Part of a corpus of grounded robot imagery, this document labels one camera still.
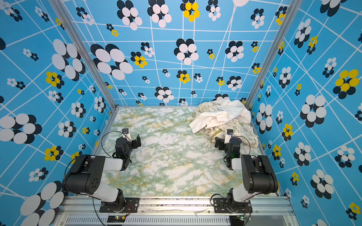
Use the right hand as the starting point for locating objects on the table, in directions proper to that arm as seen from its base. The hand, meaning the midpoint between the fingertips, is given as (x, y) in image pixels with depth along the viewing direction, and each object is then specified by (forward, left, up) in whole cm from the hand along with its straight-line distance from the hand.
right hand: (225, 137), depth 94 cm
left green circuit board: (-45, +63, -7) cm, 78 cm away
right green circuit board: (-45, 0, -7) cm, 46 cm away
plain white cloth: (+15, -2, +10) cm, 18 cm away
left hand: (0, +63, +3) cm, 63 cm away
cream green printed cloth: (+5, -10, +3) cm, 11 cm away
